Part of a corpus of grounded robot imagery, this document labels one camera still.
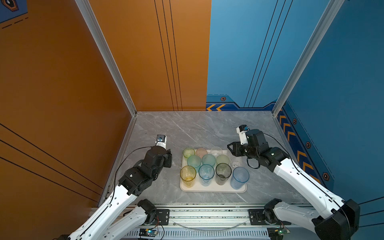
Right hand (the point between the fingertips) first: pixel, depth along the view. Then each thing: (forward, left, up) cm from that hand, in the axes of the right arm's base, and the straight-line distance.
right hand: (230, 145), depth 78 cm
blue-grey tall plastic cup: (-9, +13, -12) cm, 20 cm away
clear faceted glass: (-1, -6, -16) cm, 17 cm away
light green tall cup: (-1, +2, -12) cm, 12 cm away
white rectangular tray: (-15, +8, -20) cm, 26 cm away
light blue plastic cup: (-10, -7, -16) cm, 20 cm away
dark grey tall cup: (-10, +4, -10) cm, 15 cm away
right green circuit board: (-36, -20, -21) cm, 46 cm away
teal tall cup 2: (-1, +11, -13) cm, 17 cm away
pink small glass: (+4, +15, -13) cm, 21 cm away
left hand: (-4, +32, +4) cm, 32 cm away
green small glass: (+5, +23, -14) cm, 27 cm away
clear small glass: (+7, +6, -16) cm, 18 cm away
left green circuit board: (-35, +43, -21) cm, 59 cm away
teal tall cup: (-1, +19, -15) cm, 25 cm away
